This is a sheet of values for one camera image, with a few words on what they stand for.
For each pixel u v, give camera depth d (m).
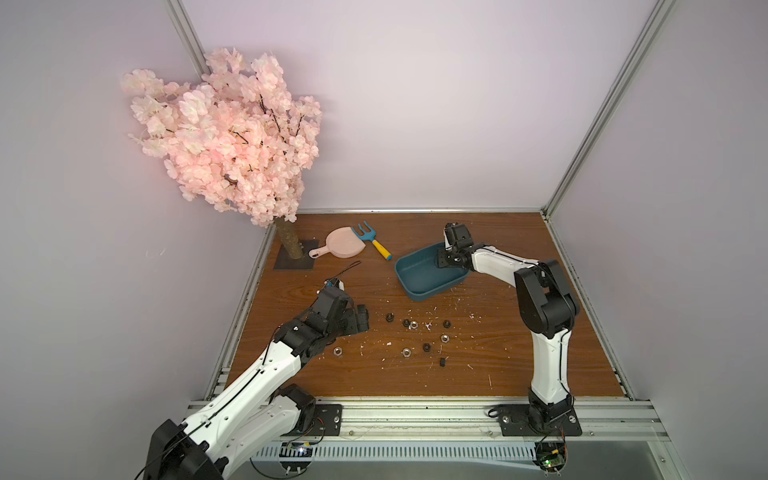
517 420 0.73
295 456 0.72
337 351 0.84
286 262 1.06
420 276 1.01
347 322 0.71
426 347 0.85
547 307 0.54
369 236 1.13
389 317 0.92
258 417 0.57
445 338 0.86
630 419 0.75
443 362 0.83
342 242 1.11
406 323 0.90
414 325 0.89
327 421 0.73
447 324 0.90
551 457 0.70
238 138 0.64
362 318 0.72
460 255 0.80
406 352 0.83
